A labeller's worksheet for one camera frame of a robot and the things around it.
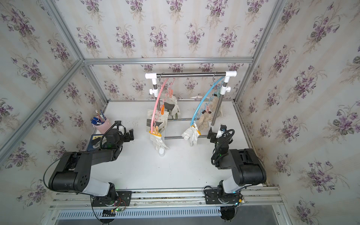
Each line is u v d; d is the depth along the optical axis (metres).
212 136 0.83
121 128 0.81
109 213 0.71
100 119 0.96
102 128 0.93
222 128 0.77
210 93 1.19
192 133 0.82
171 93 0.88
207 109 0.82
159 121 0.86
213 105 1.01
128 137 0.85
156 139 0.77
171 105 0.96
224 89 0.71
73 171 0.44
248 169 0.45
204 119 0.91
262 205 0.72
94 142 0.89
